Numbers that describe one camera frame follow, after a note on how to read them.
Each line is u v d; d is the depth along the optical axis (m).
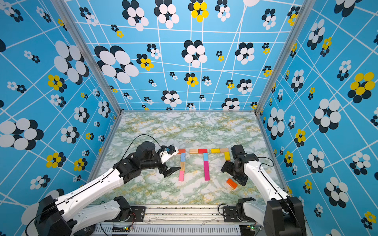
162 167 0.65
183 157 0.94
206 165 0.91
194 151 0.97
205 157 0.94
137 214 0.74
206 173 0.87
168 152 0.62
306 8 0.68
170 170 0.66
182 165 0.89
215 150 0.98
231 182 0.84
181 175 0.87
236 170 0.69
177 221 0.72
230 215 0.72
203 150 0.98
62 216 0.40
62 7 0.68
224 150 0.97
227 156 0.94
